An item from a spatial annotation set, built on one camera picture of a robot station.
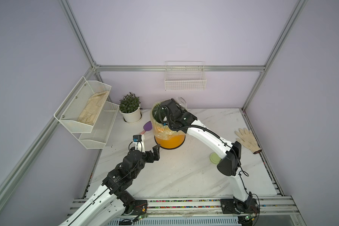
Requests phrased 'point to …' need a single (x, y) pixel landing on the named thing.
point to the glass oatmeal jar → (182, 102)
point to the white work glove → (247, 139)
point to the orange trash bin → (172, 143)
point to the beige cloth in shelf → (92, 108)
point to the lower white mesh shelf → (97, 138)
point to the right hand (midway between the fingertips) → (180, 101)
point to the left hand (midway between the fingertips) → (151, 147)
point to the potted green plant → (130, 106)
